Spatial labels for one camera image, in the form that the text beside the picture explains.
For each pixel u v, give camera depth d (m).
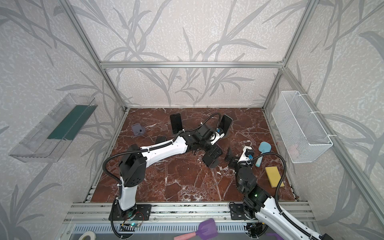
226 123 0.90
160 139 1.02
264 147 0.97
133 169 0.48
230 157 0.69
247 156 0.62
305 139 0.60
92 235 0.68
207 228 0.69
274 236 0.68
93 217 0.74
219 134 0.75
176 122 0.98
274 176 0.85
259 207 0.57
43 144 0.63
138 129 1.01
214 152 0.74
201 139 0.66
